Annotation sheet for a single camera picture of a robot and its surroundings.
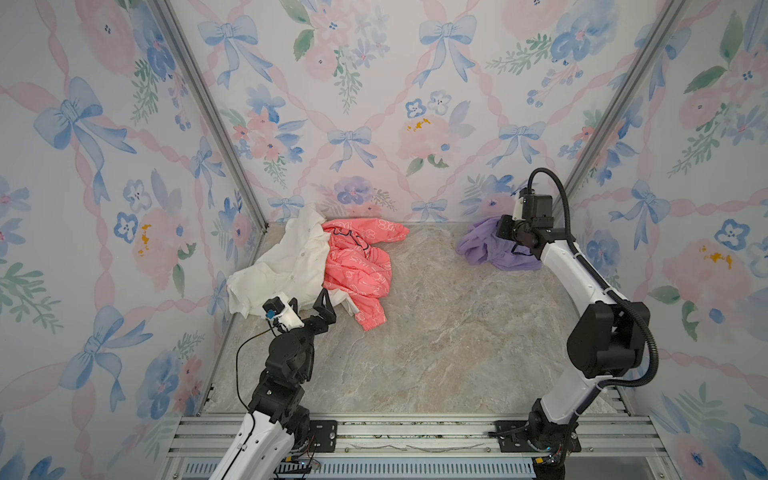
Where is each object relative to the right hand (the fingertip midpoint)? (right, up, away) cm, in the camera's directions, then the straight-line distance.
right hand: (504, 220), depth 90 cm
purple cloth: (-5, -7, +6) cm, 10 cm away
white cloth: (-66, -14, +8) cm, 68 cm away
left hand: (-54, -20, -17) cm, 60 cm away
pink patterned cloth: (-44, -15, +4) cm, 47 cm away
